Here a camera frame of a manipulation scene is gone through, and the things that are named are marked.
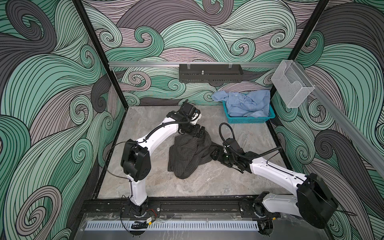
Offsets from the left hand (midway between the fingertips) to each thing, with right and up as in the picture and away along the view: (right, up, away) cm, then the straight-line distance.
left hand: (198, 131), depth 85 cm
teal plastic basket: (+28, +7, +19) cm, 35 cm away
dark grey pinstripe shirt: (-5, -14, +4) cm, 15 cm away
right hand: (+9, -15, 0) cm, 18 cm away
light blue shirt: (+44, +19, +29) cm, 56 cm away
